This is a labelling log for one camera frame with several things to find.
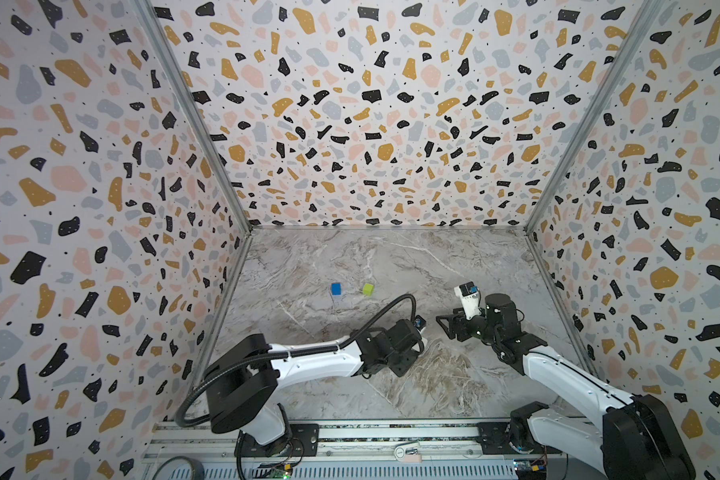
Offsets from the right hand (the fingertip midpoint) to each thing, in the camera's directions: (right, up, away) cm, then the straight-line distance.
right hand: (443, 309), depth 85 cm
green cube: (-22, +4, +16) cm, 28 cm away
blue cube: (-33, +4, +17) cm, 37 cm away
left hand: (-10, -10, -4) cm, 15 cm away
